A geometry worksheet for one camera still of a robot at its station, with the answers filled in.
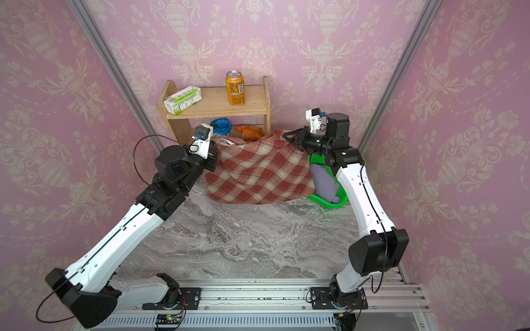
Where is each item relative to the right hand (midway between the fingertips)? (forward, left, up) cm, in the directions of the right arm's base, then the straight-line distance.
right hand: (284, 134), depth 70 cm
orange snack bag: (+17, +13, -13) cm, 25 cm away
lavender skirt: (+3, -21, -34) cm, 40 cm away
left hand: (-3, +23, +2) cm, 24 cm away
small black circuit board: (-46, +44, -43) cm, 77 cm away
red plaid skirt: (-1, +6, -17) cm, 18 cm away
